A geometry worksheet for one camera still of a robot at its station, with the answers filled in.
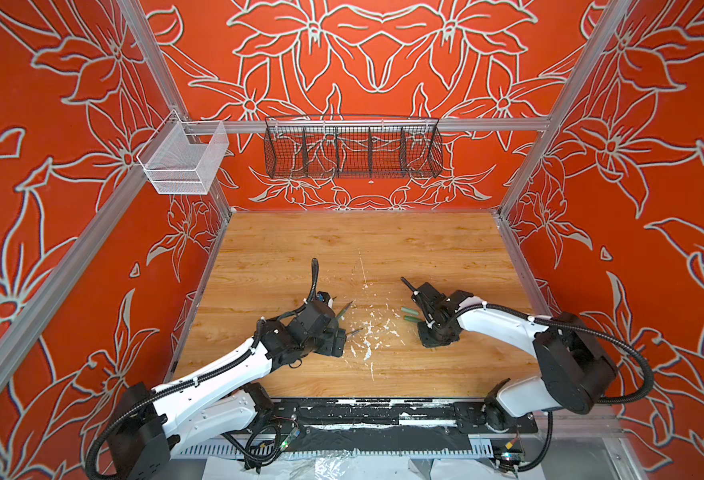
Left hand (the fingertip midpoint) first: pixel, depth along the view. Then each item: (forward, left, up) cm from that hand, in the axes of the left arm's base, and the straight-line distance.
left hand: (333, 334), depth 79 cm
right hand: (+3, -26, -9) cm, 28 cm away
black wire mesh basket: (+56, -2, +22) cm, 60 cm away
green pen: (+11, -2, -8) cm, 14 cm away
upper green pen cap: (+11, -22, -6) cm, 25 cm away
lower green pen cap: (+9, -23, -7) cm, 25 cm away
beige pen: (+4, -5, -8) cm, 11 cm away
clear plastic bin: (+47, +53, +22) cm, 74 cm away
